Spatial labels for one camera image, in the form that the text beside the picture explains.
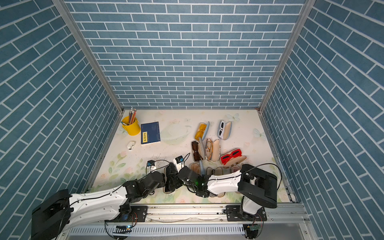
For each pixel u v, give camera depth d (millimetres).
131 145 973
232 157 929
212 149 961
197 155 912
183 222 722
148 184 637
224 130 1050
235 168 882
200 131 1052
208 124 1048
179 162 710
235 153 927
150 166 754
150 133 1052
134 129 1019
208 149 963
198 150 946
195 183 627
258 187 445
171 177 776
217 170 868
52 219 412
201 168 831
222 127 1054
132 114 963
